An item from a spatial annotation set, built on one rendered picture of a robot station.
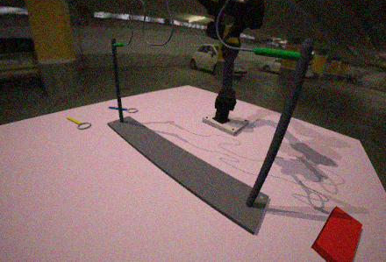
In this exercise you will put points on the red block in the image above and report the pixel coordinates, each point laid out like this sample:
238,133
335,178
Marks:
338,238

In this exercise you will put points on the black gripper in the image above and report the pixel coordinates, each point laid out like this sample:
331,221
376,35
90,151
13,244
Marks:
214,8

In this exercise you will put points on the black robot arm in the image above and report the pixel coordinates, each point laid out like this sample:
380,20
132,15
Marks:
226,100

